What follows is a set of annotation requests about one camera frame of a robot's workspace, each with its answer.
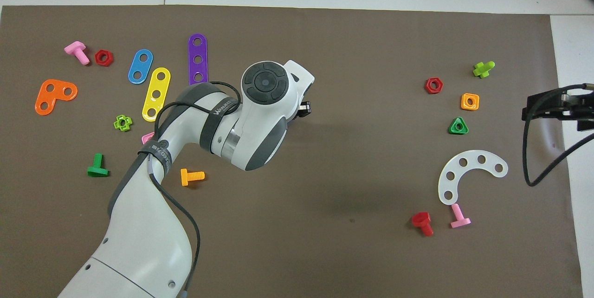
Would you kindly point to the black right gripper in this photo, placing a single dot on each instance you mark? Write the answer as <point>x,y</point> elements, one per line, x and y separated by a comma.
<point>577,105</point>

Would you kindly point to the orange square plastic nut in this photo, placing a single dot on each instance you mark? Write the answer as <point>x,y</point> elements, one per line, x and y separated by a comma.
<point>463,101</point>

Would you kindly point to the green triangle plastic nut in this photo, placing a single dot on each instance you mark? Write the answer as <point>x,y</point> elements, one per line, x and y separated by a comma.
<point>452,130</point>

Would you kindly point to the purple four-hole plastic plate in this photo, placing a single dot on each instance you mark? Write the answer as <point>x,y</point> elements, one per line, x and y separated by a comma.
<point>198,68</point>

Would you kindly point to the orange angled three-hole plate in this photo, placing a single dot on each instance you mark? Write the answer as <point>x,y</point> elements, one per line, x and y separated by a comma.
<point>58,95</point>

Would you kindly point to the orange plastic screw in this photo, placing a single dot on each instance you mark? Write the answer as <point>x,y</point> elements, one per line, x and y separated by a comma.
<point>195,176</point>

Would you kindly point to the red hexagon-head plastic screw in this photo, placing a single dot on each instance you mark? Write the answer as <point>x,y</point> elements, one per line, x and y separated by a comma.
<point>421,219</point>

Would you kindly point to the yellow three-hole plastic plate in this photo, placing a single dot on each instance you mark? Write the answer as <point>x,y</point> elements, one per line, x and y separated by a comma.
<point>159,85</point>

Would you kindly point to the lime cross-head plastic screw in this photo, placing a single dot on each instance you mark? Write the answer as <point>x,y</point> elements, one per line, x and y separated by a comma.
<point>482,70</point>

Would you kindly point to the blue two-hole plastic plate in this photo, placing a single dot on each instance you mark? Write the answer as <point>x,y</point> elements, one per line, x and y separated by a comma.
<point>140,67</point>

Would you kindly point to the pink plastic screw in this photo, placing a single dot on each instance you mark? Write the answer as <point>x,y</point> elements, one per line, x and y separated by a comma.
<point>457,212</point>
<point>74,48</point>

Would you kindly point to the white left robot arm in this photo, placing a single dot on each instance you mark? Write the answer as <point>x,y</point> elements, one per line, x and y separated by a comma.
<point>139,223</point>

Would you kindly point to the green cross plastic nut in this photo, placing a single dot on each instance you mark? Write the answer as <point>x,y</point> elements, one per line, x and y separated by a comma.
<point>117,124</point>

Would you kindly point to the dark green plastic screw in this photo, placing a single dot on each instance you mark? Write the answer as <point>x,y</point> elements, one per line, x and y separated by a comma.
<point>98,161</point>

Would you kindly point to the red hexagon plastic nut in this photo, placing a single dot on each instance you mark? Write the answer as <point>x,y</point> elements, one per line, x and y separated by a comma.
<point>98,58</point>
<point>428,86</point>

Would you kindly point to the white curved five-hole plate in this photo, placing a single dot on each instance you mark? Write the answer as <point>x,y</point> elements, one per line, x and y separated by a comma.
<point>455,169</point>

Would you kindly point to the brown table mat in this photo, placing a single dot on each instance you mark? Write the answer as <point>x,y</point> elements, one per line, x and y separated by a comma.
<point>352,158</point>

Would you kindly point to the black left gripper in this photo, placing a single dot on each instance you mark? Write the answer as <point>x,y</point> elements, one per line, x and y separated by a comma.
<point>304,109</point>

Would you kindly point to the pink square plastic nut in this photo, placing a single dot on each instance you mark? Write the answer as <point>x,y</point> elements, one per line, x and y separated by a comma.
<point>146,138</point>

